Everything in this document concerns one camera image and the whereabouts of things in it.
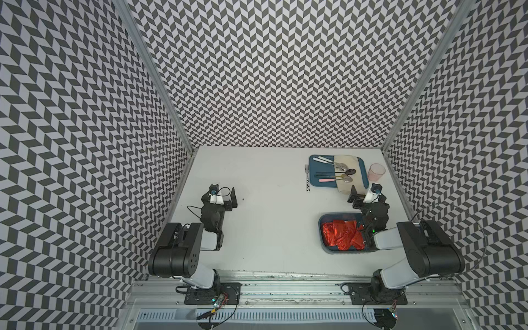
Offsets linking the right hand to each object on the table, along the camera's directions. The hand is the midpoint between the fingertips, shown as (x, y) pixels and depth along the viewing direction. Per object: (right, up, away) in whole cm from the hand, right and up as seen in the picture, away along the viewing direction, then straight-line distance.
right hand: (362, 189), depth 90 cm
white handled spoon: (-9, +13, +27) cm, 31 cm away
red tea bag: (-9, -18, -5) cm, 21 cm away
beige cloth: (+4, +4, +15) cm, 16 cm away
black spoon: (0, +8, +15) cm, 17 cm away
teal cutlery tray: (-16, +10, +23) cm, 30 cm away
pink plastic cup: (+12, +8, +12) cm, 18 cm away
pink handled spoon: (-1, +3, +17) cm, 17 cm away
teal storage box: (-6, -17, -20) cm, 27 cm away
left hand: (-62, 0, +1) cm, 62 cm away
